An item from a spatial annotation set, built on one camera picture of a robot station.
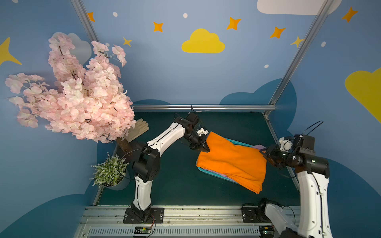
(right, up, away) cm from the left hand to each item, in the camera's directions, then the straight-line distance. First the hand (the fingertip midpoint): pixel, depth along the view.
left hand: (209, 149), depth 81 cm
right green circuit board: (+28, -40, -9) cm, 49 cm away
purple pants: (+8, -14, -4) cm, 16 cm away
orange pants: (+19, -8, -4) cm, 21 cm away
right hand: (+26, 0, -9) cm, 27 cm away
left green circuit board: (-34, -38, -9) cm, 52 cm away
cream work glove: (-49, +12, +30) cm, 59 cm away
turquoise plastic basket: (+16, +3, +10) cm, 19 cm away
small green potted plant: (-49, -11, -9) cm, 51 cm away
